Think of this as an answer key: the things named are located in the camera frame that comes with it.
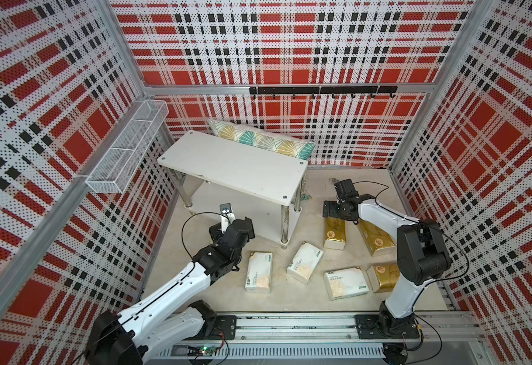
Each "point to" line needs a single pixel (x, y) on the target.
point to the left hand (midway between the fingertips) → (238, 221)
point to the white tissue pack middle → (305, 262)
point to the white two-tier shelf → (262, 185)
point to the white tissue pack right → (346, 283)
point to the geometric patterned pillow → (293, 147)
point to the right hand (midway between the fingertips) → (337, 210)
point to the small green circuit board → (207, 350)
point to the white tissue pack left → (258, 271)
